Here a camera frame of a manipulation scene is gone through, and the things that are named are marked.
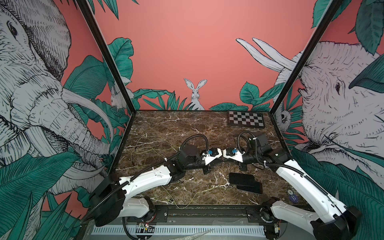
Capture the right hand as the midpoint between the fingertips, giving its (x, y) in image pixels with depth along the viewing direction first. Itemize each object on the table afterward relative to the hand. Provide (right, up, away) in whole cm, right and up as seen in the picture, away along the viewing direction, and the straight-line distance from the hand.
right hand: (225, 156), depth 72 cm
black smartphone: (+13, -17, +14) cm, 25 cm away
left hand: (-2, -1, -2) cm, 2 cm away
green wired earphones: (-15, -24, +8) cm, 29 cm away
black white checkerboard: (+25, +20, +42) cm, 53 cm away
